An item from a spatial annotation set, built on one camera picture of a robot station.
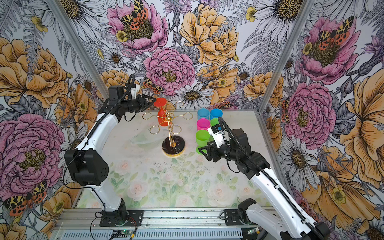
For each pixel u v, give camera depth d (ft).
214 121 3.18
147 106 2.47
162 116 2.60
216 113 3.29
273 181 1.45
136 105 2.44
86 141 1.64
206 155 2.07
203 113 3.32
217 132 1.98
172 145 3.24
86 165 1.54
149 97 2.59
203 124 3.04
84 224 2.48
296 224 1.27
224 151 1.93
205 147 2.17
